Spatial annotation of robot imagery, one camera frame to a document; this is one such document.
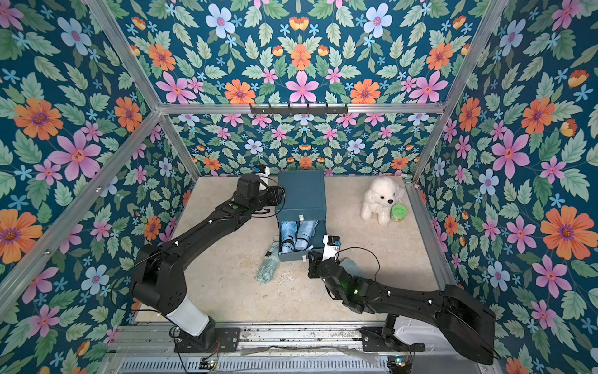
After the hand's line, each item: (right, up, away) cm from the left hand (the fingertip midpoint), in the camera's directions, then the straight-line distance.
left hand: (284, 192), depth 87 cm
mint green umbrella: (-5, -27, -1) cm, 28 cm away
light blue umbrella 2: (+9, -14, -1) cm, 17 cm away
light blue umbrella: (+2, -15, -1) cm, 15 cm away
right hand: (+10, -22, -9) cm, 26 cm away
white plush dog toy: (+39, -1, +4) cm, 39 cm away
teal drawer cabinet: (+8, -3, -5) cm, 10 cm away
